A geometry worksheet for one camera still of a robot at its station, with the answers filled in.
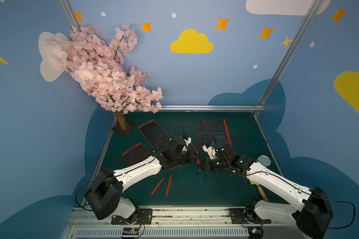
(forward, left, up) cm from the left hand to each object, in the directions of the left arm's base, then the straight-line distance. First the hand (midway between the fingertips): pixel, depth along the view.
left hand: (201, 155), depth 78 cm
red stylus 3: (-11, +18, -17) cm, 27 cm away
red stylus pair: (+35, -24, -18) cm, 46 cm away
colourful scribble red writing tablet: (+24, -17, -18) cm, 34 cm away
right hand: (-5, +1, -2) cm, 5 cm away
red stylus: (+21, -24, -17) cm, 36 cm away
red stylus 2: (-12, +24, -17) cm, 32 cm away
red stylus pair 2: (-4, +2, -2) cm, 5 cm away
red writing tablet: (+27, +31, -19) cm, 46 cm away
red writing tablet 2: (+3, +3, 0) cm, 4 cm away
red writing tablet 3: (+36, -13, -18) cm, 42 cm away
